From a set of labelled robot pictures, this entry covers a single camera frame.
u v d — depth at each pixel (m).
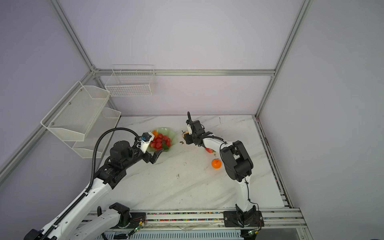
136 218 0.73
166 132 1.04
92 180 0.48
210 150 0.97
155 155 0.66
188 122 0.88
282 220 0.76
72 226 0.40
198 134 0.78
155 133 0.99
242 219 0.65
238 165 0.54
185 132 0.97
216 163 0.91
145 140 0.61
